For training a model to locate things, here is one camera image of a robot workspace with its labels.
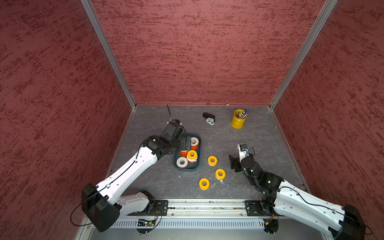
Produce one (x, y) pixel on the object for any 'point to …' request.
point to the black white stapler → (210, 118)
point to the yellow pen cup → (239, 117)
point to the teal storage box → (186, 145)
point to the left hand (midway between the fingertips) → (181, 145)
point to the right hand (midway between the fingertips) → (235, 157)
